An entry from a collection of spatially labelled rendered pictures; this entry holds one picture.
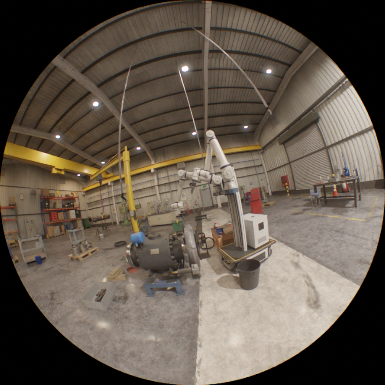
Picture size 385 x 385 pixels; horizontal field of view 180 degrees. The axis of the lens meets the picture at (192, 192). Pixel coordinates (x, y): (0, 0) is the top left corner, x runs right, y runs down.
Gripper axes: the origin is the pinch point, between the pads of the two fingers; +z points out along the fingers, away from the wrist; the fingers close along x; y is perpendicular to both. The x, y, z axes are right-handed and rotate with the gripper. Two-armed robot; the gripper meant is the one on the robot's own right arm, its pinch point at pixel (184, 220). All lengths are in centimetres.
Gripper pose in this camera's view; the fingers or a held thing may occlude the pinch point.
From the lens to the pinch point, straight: 209.7
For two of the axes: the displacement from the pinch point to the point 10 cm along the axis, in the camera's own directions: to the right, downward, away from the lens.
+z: 2.0, 9.7, -1.3
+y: -1.8, -0.9, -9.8
